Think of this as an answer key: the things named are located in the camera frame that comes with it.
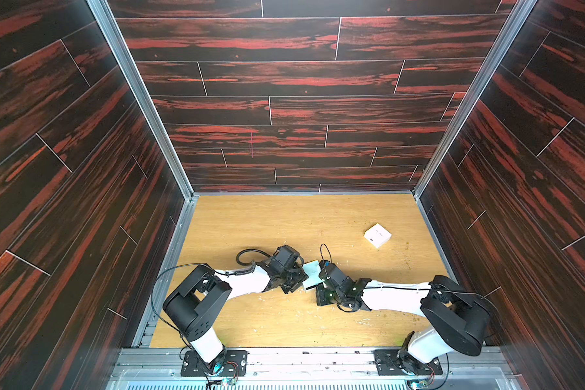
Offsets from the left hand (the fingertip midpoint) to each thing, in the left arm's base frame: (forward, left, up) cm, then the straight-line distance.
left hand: (311, 279), depth 89 cm
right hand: (-3, -3, -4) cm, 6 cm away
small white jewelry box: (+21, -29, 0) cm, 35 cm away
